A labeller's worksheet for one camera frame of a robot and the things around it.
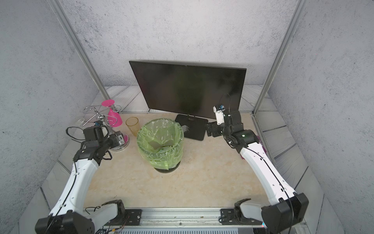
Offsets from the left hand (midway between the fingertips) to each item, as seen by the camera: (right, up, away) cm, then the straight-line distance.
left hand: (116, 135), depth 80 cm
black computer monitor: (+42, +34, +39) cm, 66 cm away
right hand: (+51, +7, -5) cm, 52 cm away
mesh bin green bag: (+23, -3, +8) cm, 24 cm away
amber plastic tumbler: (+1, +7, +19) cm, 20 cm away
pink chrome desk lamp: (-11, +13, +14) cm, 21 cm away
